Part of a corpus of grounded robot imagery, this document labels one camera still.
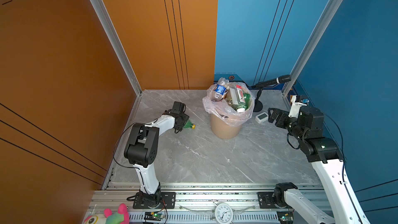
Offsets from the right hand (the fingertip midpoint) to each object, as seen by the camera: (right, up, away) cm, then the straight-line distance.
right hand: (275, 111), depth 69 cm
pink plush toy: (-68, -46, -2) cm, 82 cm away
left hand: (-44, -6, +31) cm, 54 cm away
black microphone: (+11, +17, +17) cm, 26 cm away
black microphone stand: (+6, +3, +40) cm, 40 cm away
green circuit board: (-56, -48, +1) cm, 74 cm away
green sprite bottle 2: (-10, +5, +10) cm, 15 cm away
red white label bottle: (-15, +9, +7) cm, 18 cm away
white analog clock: (-24, -45, -2) cm, 51 cm away
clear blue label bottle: (-23, +11, +12) cm, 28 cm away
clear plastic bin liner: (-24, 0, +3) cm, 24 cm away
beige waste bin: (-22, -12, +22) cm, 33 cm away
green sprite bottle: (-42, -10, +29) cm, 52 cm away
